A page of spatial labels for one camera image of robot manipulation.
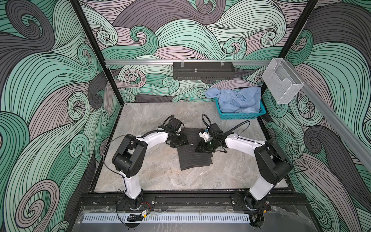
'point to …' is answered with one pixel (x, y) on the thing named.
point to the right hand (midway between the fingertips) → (197, 150)
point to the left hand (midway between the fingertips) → (186, 142)
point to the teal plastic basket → (240, 115)
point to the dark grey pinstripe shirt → (189, 157)
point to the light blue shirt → (246, 100)
